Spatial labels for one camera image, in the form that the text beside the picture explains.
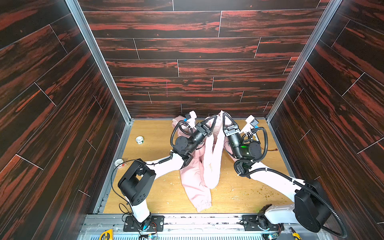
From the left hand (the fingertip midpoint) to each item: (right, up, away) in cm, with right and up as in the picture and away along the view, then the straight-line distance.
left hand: (218, 119), depth 63 cm
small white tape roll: (-48, -11, +42) cm, 65 cm away
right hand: (+4, +2, +1) cm, 5 cm away
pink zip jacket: (-6, -24, +9) cm, 27 cm away
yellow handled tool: (+38, -54, +6) cm, 67 cm away
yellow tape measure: (-51, -54, +6) cm, 75 cm away
